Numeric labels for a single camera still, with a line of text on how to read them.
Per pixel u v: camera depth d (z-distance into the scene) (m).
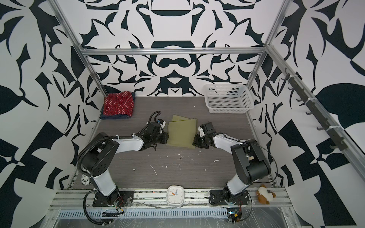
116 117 1.05
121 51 0.94
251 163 0.46
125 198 0.74
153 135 0.75
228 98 1.19
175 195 0.73
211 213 0.71
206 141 0.72
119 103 1.08
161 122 0.87
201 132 0.86
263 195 0.73
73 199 0.76
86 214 0.68
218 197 0.74
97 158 0.48
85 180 0.77
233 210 0.72
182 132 0.97
